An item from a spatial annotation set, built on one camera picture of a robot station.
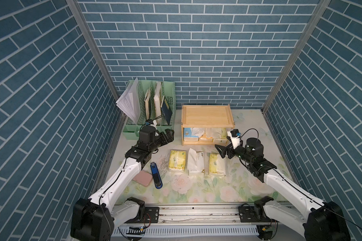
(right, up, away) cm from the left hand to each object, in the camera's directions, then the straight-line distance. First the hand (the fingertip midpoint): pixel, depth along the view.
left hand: (172, 133), depth 80 cm
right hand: (+28, -4, 0) cm, 28 cm away
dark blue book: (-7, +15, +28) cm, 33 cm away
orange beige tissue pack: (+21, -3, +17) cm, 27 cm away
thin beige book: (-19, +19, +19) cm, 33 cm away
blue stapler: (-9, -24, +4) cm, 26 cm away
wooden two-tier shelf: (+19, +5, +4) cm, 20 cm away
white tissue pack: (+13, -17, +8) cm, 23 cm away
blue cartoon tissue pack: (+11, -2, +16) cm, 20 cm away
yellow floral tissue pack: (+2, -16, +9) cm, 18 cm away
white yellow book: (-11, +19, +13) cm, 25 cm away
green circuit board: (-16, -47, -8) cm, 50 cm away
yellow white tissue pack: (+26, -19, +8) cm, 33 cm away
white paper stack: (-28, +18, +11) cm, 35 cm away
